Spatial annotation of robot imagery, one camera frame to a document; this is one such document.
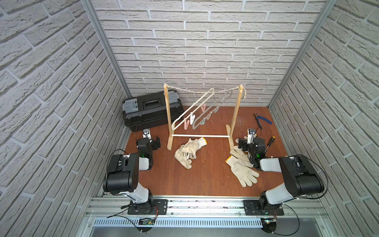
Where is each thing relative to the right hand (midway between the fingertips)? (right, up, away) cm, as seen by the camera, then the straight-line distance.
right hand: (249, 137), depth 95 cm
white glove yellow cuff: (-38, -5, -5) cm, 38 cm away
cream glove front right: (-8, -17, -9) cm, 21 cm away
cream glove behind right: (-7, -10, -3) cm, 13 cm away
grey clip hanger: (-26, +18, -14) cm, 34 cm away
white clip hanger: (-38, +13, -14) cm, 43 cm away
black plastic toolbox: (-65, +18, 0) cm, 67 cm away
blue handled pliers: (+13, +11, +16) cm, 24 cm away
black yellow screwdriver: (+16, -4, +3) cm, 16 cm away
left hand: (-65, +2, -1) cm, 65 cm away
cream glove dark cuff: (-43, -12, -5) cm, 45 cm away
